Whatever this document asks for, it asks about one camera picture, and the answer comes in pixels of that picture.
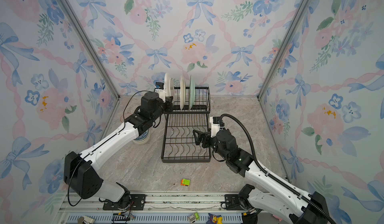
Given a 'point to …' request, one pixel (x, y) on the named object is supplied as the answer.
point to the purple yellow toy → (215, 219)
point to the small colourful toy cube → (185, 182)
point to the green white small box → (193, 217)
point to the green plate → (192, 92)
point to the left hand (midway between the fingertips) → (172, 95)
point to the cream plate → (182, 92)
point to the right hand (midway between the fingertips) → (200, 129)
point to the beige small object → (86, 219)
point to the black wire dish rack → (178, 144)
